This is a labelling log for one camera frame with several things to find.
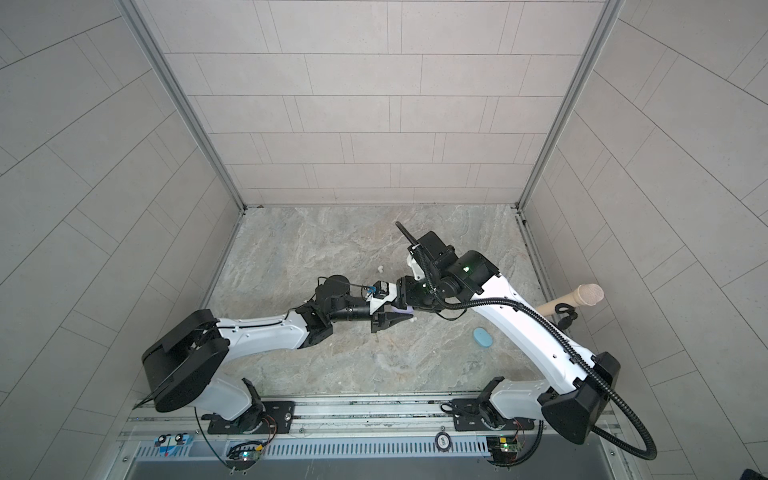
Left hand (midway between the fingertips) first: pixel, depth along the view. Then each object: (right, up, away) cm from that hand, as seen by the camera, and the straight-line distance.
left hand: (415, 311), depth 70 cm
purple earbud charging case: (-2, +3, -10) cm, 10 cm away
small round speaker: (+6, -30, -1) cm, 31 cm away
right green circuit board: (+20, -32, -2) cm, 37 cm away
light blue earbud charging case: (+20, -11, +13) cm, 26 cm away
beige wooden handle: (+36, +6, -8) cm, 37 cm away
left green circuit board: (-39, -31, -5) cm, 50 cm away
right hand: (-4, +2, -3) cm, 5 cm away
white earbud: (-10, +6, +28) cm, 31 cm away
